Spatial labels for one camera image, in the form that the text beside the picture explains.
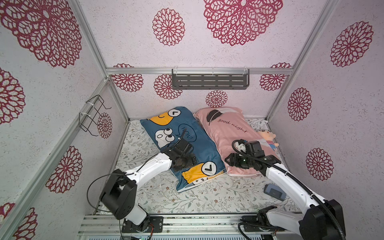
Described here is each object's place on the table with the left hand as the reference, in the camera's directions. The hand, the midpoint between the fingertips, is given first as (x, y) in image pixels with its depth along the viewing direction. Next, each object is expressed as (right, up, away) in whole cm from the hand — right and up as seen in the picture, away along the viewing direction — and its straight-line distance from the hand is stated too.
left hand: (190, 164), depth 86 cm
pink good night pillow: (+23, +23, +11) cm, 35 cm away
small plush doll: (+52, +16, +14) cm, 56 cm away
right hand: (+21, +4, -3) cm, 22 cm away
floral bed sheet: (+22, -17, -2) cm, 28 cm away
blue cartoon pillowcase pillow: (-5, +24, +20) cm, 32 cm away
